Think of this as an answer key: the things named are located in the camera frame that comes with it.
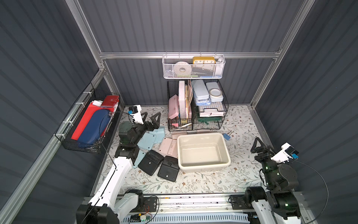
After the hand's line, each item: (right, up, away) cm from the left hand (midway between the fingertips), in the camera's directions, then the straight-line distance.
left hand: (154, 113), depth 71 cm
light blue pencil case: (+27, +15, +22) cm, 38 cm away
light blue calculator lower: (-14, -27, +20) cm, 37 cm away
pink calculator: (+5, -22, +21) cm, 31 cm away
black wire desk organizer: (+23, +7, +22) cm, 33 cm away
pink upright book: (+14, +10, +19) cm, 26 cm away
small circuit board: (-3, -52, -2) cm, 53 cm away
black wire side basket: (-38, +11, +13) cm, 42 cm away
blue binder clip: (+47, -16, +28) cm, 57 cm away
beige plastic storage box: (+28, -25, +20) cm, 43 cm away
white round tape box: (+37, +13, +23) cm, 46 cm away
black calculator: (-5, -30, +15) cm, 34 cm away
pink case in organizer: (+8, +6, +32) cm, 33 cm away
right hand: (+53, -15, -5) cm, 56 cm away
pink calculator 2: (+9, -14, +28) cm, 33 cm away
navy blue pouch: (-29, -11, -7) cm, 32 cm away
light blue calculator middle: (-10, -19, +25) cm, 33 cm away
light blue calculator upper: (-2, -13, +29) cm, 32 cm away
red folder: (-36, -4, -1) cm, 37 cm away
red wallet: (-27, +8, +8) cm, 30 cm away
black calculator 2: (+7, -34, +13) cm, 37 cm away
